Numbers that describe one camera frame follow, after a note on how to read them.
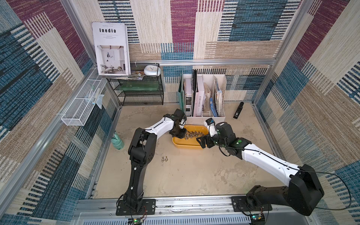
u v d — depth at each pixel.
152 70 0.90
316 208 0.43
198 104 1.00
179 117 0.83
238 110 1.12
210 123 0.72
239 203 0.74
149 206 0.73
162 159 0.89
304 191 0.41
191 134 1.01
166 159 0.90
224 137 0.61
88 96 0.77
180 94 0.86
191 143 0.96
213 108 1.00
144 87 0.92
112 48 0.77
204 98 0.97
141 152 0.55
